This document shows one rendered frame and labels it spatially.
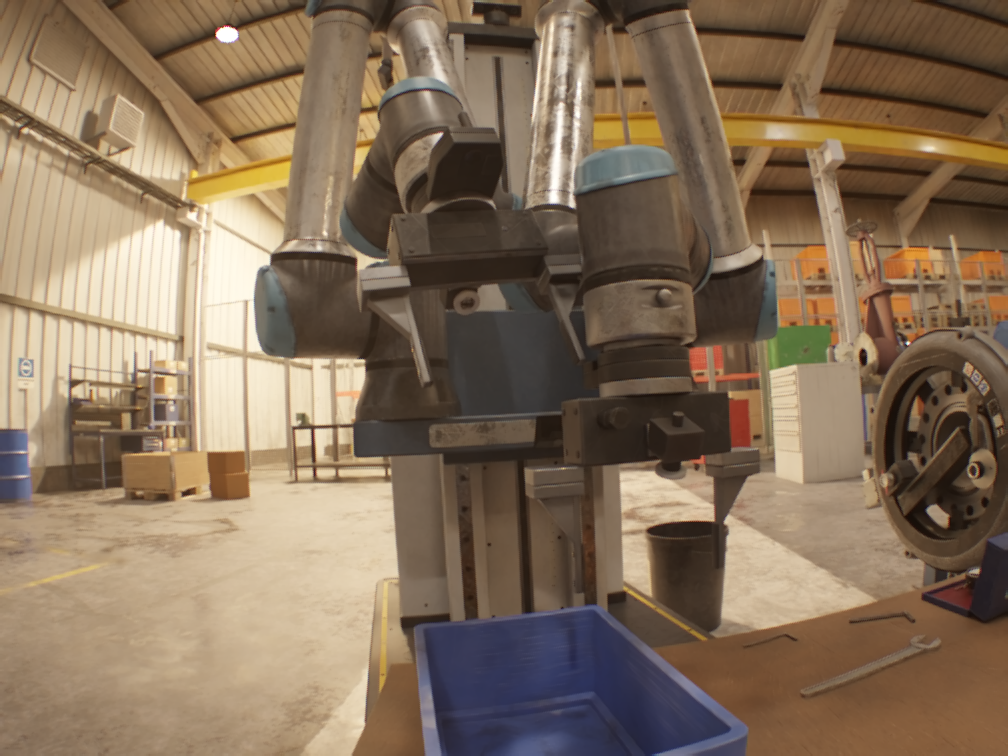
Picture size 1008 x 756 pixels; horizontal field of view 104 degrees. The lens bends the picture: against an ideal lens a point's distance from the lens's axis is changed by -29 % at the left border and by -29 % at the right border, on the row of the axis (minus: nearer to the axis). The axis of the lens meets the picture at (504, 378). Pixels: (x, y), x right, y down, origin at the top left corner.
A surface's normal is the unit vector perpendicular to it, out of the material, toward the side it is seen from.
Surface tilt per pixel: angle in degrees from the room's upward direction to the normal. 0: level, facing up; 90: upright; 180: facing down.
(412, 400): 70
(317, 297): 98
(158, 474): 90
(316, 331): 125
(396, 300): 66
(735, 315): 120
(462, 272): 155
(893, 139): 90
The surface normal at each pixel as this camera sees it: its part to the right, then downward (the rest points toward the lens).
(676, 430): 0.02, -0.96
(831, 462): -0.11, -0.07
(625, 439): 0.18, -0.08
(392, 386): -0.11, -0.41
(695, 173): -0.48, 0.51
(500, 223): 0.26, -0.48
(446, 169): 0.29, 0.87
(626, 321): -0.42, -0.04
